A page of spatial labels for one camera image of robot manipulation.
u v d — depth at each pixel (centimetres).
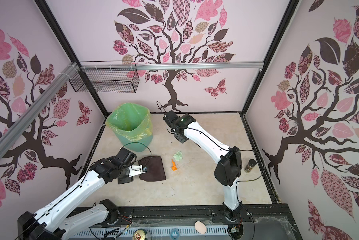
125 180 67
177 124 57
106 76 94
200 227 70
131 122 100
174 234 70
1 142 52
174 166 91
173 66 95
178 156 94
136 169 68
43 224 38
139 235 60
